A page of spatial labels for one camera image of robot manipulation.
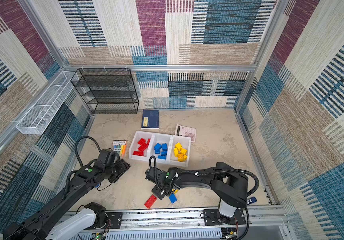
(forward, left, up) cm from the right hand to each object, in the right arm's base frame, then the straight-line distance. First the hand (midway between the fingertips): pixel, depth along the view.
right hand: (163, 189), depth 82 cm
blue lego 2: (+25, -1, +2) cm, 25 cm away
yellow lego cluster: (+26, -9, +2) cm, 27 cm away
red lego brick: (+30, +14, +1) cm, 33 cm away
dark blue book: (+51, +11, -1) cm, 52 cm away
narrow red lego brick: (+31, +11, 0) cm, 33 cm away
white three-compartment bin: (+27, -5, +6) cm, 28 cm away
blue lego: (+24, +4, +3) cm, 24 cm away
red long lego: (+23, +16, 0) cm, 28 cm away
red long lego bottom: (-6, +6, 0) cm, 9 cm away
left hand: (+10, +18, +9) cm, 23 cm away
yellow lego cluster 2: (+21, -12, +2) cm, 25 cm away
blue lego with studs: (+19, +1, +1) cm, 19 cm away
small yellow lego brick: (+17, -13, +2) cm, 22 cm away
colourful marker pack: (+28, +29, 0) cm, 40 cm away
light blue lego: (+21, 0, +1) cm, 21 cm away
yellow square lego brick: (+18, -10, +2) cm, 20 cm away
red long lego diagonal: (+26, +13, +1) cm, 29 cm away
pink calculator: (+38, -12, +1) cm, 40 cm away
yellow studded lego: (+21, -8, +2) cm, 23 cm away
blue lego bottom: (-4, -5, -1) cm, 7 cm away
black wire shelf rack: (+65, +40, +17) cm, 78 cm away
